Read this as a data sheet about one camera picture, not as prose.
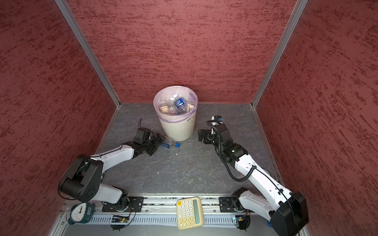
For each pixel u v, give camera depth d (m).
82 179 0.44
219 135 0.55
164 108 0.88
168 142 0.95
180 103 0.92
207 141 0.69
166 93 0.92
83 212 0.68
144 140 0.74
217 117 0.67
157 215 0.72
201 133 0.71
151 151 0.79
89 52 0.89
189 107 0.87
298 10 0.72
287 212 0.38
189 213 0.70
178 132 0.89
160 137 0.85
